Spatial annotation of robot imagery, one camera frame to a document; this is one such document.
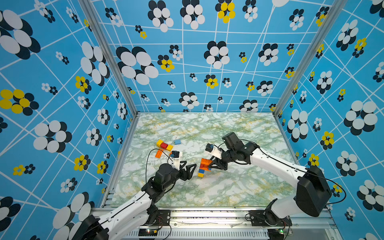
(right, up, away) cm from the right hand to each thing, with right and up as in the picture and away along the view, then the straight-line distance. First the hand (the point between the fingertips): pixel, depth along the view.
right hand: (212, 161), depth 80 cm
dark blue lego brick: (-6, -5, 0) cm, 8 cm away
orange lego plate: (-3, +1, -3) cm, 5 cm away
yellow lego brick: (-6, -9, +4) cm, 11 cm away
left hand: (-10, 0, -2) cm, 10 cm away
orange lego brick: (-33, +1, +17) cm, 38 cm away
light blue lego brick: (-22, +8, +24) cm, 33 cm away
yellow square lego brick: (-34, +8, +21) cm, 41 cm away
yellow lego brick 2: (-27, +5, +19) cm, 33 cm away
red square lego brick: (-30, +6, +20) cm, 37 cm away
